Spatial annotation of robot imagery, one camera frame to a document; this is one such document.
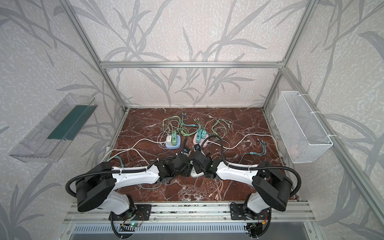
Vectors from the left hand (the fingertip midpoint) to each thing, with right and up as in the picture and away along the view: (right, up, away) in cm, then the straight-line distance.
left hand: (190, 161), depth 87 cm
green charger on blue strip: (-11, +13, +6) cm, 18 cm away
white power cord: (-40, +5, +11) cm, 41 cm away
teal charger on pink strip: (+6, +15, +10) cm, 19 cm away
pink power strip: (+7, +11, +10) cm, 16 cm away
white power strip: (+2, -5, -7) cm, 9 cm away
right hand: (+5, +2, +1) cm, 5 cm away
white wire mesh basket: (+49, +16, -25) cm, 57 cm away
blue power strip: (-12, +6, +10) cm, 16 cm away
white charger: (-14, +13, +5) cm, 19 cm away
